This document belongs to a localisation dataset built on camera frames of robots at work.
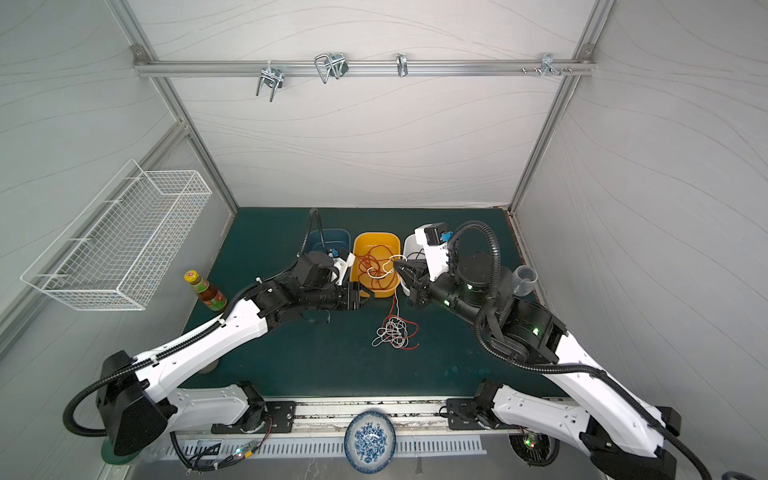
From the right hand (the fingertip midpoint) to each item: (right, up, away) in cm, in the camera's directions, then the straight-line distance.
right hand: (397, 262), depth 56 cm
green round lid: (-59, -40, +4) cm, 72 cm away
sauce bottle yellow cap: (-55, -13, +30) cm, 63 cm away
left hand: (-8, -10, +17) cm, 21 cm away
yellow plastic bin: (-12, +2, +48) cm, 49 cm away
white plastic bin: (+6, 0, +47) cm, 47 cm away
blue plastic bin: (-22, +4, +48) cm, 53 cm away
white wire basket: (-65, 0, +10) cm, 66 cm away
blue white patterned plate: (-7, -44, +14) cm, 47 cm away
